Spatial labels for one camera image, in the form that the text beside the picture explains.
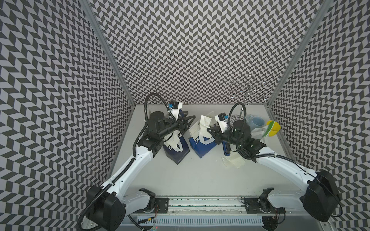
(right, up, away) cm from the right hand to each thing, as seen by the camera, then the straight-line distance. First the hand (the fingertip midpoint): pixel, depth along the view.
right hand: (208, 131), depth 76 cm
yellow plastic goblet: (+43, 0, +12) cm, 45 cm away
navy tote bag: (-18, -9, +2) cm, 20 cm away
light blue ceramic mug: (+35, +4, +23) cm, 42 cm away
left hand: (-9, +8, -5) cm, 13 cm away
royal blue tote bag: (-3, -6, +5) cm, 8 cm away
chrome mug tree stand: (+24, +23, +6) cm, 34 cm away
